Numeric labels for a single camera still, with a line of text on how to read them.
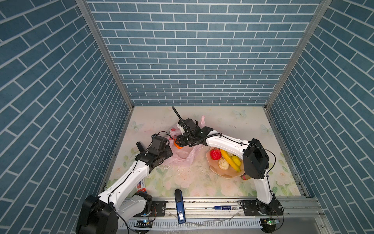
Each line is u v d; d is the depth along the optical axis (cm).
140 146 93
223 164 83
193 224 71
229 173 85
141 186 79
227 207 74
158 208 73
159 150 63
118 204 43
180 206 71
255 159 51
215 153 85
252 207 75
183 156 93
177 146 85
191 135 68
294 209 75
